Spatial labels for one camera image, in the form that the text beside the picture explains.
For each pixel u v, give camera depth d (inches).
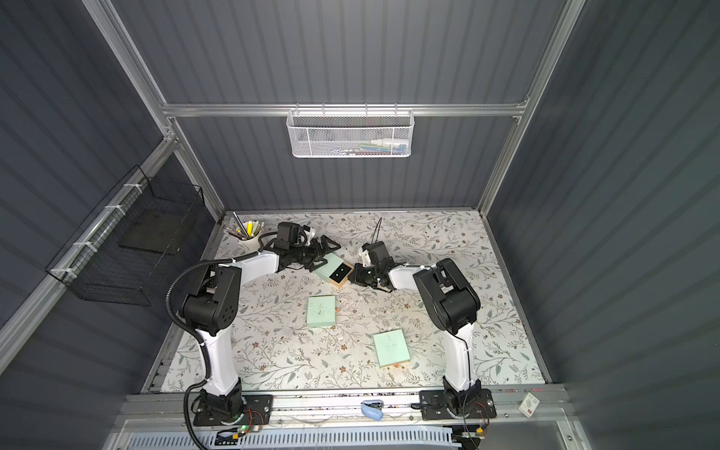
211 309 21.1
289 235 31.9
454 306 21.2
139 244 29.4
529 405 29.0
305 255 34.1
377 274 31.2
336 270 38.9
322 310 35.0
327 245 35.3
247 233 40.3
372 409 28.6
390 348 32.3
